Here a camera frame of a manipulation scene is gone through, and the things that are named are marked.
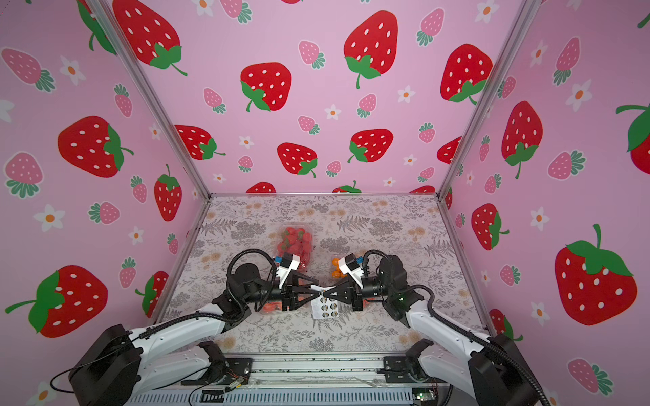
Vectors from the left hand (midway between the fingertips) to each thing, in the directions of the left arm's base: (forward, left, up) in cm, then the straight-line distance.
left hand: (318, 290), depth 69 cm
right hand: (-3, -2, 0) cm, 4 cm away
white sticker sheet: (-4, -2, -3) cm, 5 cm away
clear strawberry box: (+29, +11, -16) cm, 35 cm away
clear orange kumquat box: (+16, -5, -19) cm, 25 cm away
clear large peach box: (+2, +16, -17) cm, 24 cm away
